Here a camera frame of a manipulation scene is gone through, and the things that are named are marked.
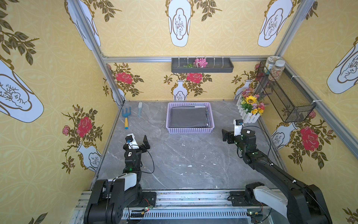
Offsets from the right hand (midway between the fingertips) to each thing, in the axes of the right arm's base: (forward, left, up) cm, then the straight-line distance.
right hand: (233, 128), depth 86 cm
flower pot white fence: (+19, -15, 0) cm, 24 cm away
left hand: (-8, +62, -3) cm, 62 cm away
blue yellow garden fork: (+19, +78, -14) cm, 81 cm away
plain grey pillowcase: (+14, +27, -9) cm, 32 cm away
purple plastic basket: (+4, +26, -10) cm, 28 cm away
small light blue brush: (+27, +68, -13) cm, 75 cm away
